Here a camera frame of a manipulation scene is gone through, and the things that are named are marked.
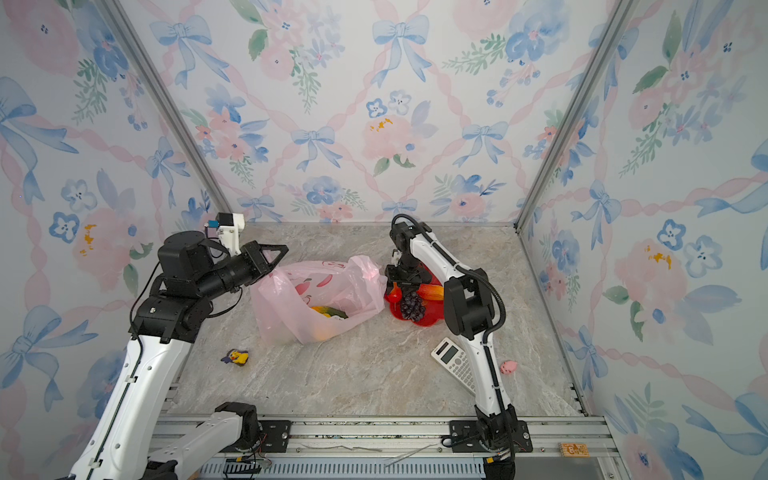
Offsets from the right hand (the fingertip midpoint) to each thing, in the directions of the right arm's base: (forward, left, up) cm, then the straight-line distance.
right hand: (394, 290), depth 95 cm
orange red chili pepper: (0, -12, -2) cm, 12 cm away
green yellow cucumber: (-7, +20, -1) cm, 21 cm away
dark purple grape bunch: (-5, -5, -1) cm, 8 cm away
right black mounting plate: (-40, -18, -4) cm, 44 cm away
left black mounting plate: (-40, +29, -4) cm, 50 cm away
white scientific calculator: (-20, -18, -5) cm, 27 cm away
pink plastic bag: (-17, +21, +19) cm, 33 cm away
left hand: (-11, +23, +34) cm, 42 cm away
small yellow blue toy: (-21, +45, -3) cm, 50 cm away
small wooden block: (-42, -44, -5) cm, 61 cm away
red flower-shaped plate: (-4, -13, -7) cm, 15 cm away
